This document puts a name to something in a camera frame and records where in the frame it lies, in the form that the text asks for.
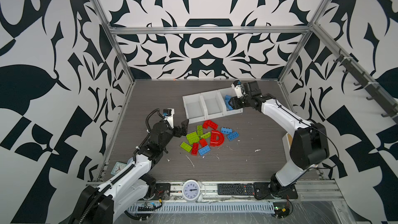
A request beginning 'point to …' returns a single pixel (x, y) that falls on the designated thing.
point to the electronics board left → (150, 207)
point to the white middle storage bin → (213, 104)
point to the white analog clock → (191, 191)
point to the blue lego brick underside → (232, 135)
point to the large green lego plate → (193, 138)
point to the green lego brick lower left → (186, 146)
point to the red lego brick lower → (195, 148)
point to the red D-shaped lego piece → (216, 138)
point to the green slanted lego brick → (206, 135)
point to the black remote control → (236, 189)
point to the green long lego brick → (200, 130)
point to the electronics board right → (282, 209)
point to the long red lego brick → (207, 123)
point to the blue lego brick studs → (226, 130)
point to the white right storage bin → (222, 94)
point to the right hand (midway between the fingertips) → (232, 100)
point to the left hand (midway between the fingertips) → (180, 116)
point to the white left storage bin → (194, 108)
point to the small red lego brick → (203, 142)
